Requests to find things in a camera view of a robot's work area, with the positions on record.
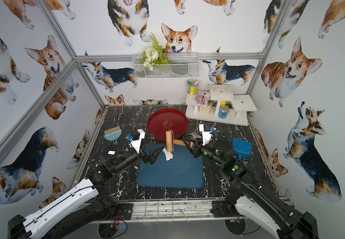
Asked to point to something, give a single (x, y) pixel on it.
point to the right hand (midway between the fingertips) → (187, 135)
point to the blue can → (223, 111)
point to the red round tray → (163, 119)
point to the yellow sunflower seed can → (192, 86)
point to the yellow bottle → (223, 103)
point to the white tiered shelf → (239, 105)
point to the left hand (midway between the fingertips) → (157, 137)
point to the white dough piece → (169, 155)
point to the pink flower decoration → (201, 98)
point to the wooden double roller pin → (170, 141)
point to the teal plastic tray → (184, 170)
